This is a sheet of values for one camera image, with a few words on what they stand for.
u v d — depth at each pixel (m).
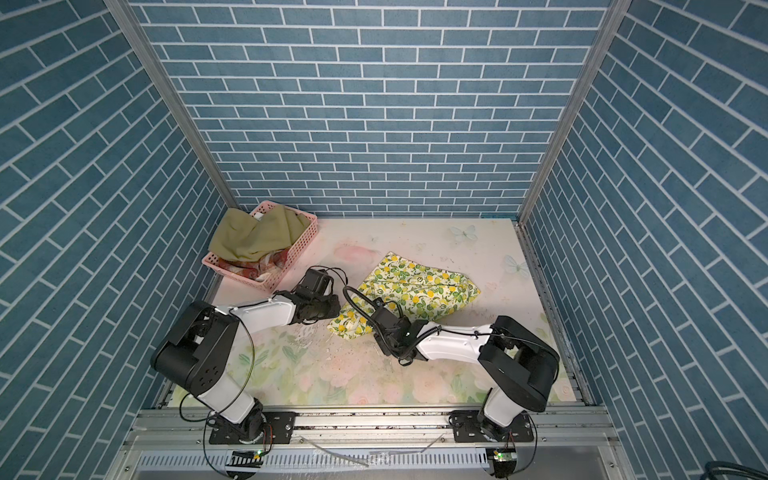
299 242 1.05
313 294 0.74
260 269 0.95
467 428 0.74
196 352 0.46
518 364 0.45
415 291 0.96
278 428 0.74
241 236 1.08
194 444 0.72
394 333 0.67
